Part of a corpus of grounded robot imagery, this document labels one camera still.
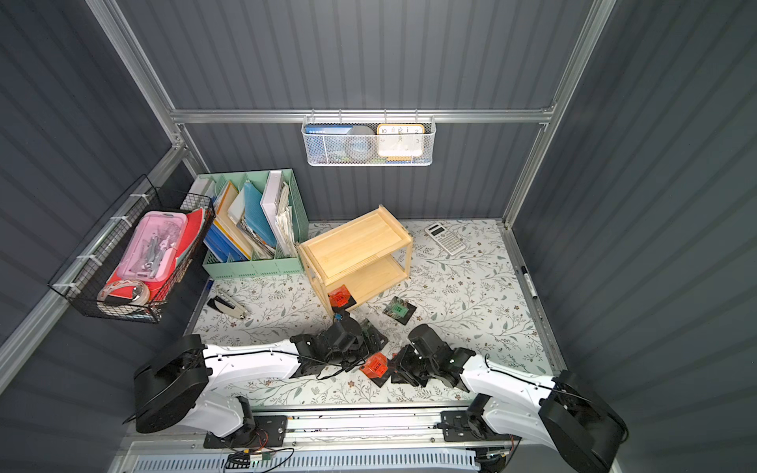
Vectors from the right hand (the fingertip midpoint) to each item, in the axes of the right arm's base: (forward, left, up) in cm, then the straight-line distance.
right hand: (393, 366), depth 81 cm
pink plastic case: (+18, +60, +28) cm, 69 cm away
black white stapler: (+18, +53, -1) cm, 56 cm away
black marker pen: (+33, -51, -8) cm, 61 cm away
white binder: (+42, +39, +22) cm, 62 cm away
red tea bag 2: (+1, +5, -2) cm, 6 cm away
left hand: (+4, +3, +4) cm, 6 cm away
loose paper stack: (+36, +33, +21) cm, 53 cm away
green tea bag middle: (+3, +5, +12) cm, 13 cm away
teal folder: (+41, +44, +19) cm, 63 cm away
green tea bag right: (+19, -2, -3) cm, 20 cm away
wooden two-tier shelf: (+26, +7, +17) cm, 32 cm away
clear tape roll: (+5, +57, +26) cm, 63 cm away
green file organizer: (+49, +55, +22) cm, 77 cm away
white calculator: (+50, -21, -2) cm, 55 cm away
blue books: (+35, +56, +11) cm, 67 cm away
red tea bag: (+22, +17, -1) cm, 28 cm away
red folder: (+10, +57, +25) cm, 63 cm away
